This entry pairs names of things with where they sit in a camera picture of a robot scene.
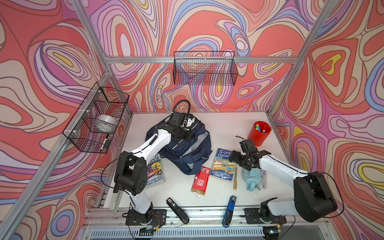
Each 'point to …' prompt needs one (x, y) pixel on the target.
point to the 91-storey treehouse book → (222, 167)
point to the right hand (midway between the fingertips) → (235, 163)
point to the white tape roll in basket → (105, 123)
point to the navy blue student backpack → (190, 155)
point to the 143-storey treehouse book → (155, 172)
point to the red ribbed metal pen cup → (258, 132)
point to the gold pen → (235, 179)
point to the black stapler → (180, 213)
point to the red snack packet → (200, 181)
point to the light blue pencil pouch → (252, 177)
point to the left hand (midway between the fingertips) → (194, 133)
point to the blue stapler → (228, 215)
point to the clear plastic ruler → (263, 175)
